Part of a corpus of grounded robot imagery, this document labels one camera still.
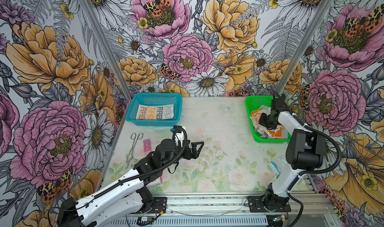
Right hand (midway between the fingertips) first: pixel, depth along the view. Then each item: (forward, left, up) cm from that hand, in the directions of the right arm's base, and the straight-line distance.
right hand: (262, 126), depth 95 cm
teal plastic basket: (+25, +82, +2) cm, 86 cm away
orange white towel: (-5, -6, 0) cm, 8 cm away
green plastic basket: (+22, -1, -2) cm, 22 cm away
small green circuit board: (-45, +66, -7) cm, 80 cm away
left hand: (-20, +42, +13) cm, 48 cm away
